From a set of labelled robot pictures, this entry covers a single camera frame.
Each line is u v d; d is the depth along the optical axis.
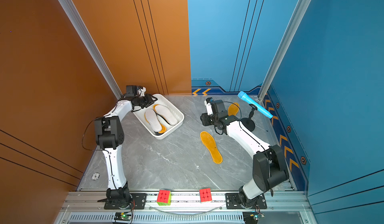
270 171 0.43
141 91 0.91
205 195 0.71
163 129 0.97
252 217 0.71
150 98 0.95
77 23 0.80
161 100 1.12
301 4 0.74
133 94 0.85
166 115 1.05
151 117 1.04
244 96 0.87
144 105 0.94
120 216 0.71
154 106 1.08
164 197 0.71
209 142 0.94
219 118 0.65
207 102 0.77
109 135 0.60
